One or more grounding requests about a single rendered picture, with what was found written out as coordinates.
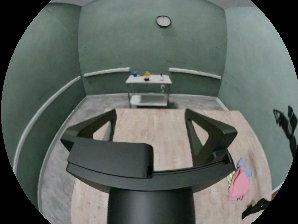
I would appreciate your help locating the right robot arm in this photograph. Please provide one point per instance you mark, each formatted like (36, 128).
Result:
(263, 203)

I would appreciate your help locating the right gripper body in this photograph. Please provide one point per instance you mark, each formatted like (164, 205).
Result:
(281, 124)

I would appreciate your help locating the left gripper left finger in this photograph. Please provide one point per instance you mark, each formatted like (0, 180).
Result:
(88, 127)

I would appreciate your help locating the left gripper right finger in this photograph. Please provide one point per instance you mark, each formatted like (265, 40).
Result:
(221, 135)

